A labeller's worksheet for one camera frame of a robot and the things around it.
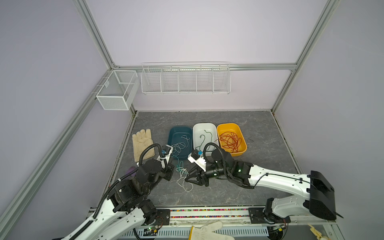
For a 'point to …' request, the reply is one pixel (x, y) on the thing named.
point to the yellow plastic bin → (235, 127)
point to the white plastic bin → (204, 133)
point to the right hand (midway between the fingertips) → (185, 179)
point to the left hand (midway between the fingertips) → (171, 160)
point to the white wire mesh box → (117, 93)
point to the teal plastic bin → (181, 139)
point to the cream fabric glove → (140, 140)
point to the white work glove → (206, 232)
